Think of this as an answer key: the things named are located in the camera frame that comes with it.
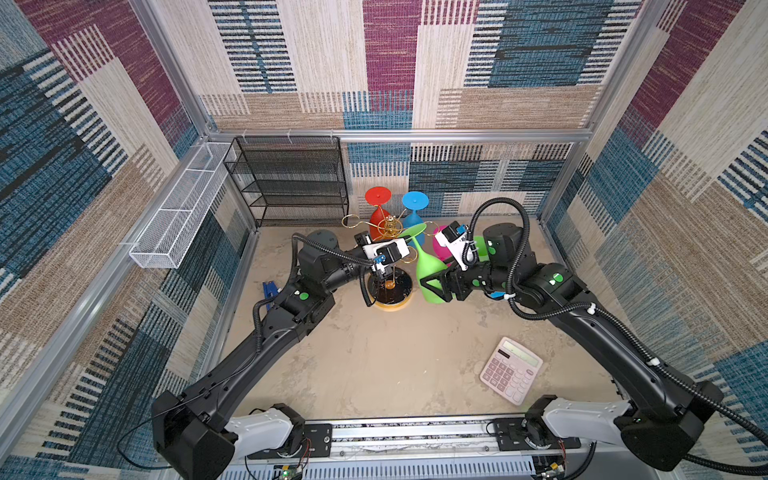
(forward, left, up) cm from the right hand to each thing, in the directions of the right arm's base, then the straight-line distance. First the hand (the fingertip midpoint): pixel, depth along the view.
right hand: (433, 279), depth 67 cm
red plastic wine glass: (+28, +12, 0) cm, 31 cm away
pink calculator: (-11, -23, -29) cm, 38 cm away
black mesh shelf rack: (+53, +44, -13) cm, 70 cm away
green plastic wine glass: (+1, +2, +4) cm, 4 cm away
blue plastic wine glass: (+26, +2, 0) cm, 26 cm away
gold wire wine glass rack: (+14, +10, -29) cm, 34 cm away
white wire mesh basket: (+29, +76, -11) cm, 82 cm away
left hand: (+5, +6, +11) cm, 14 cm away
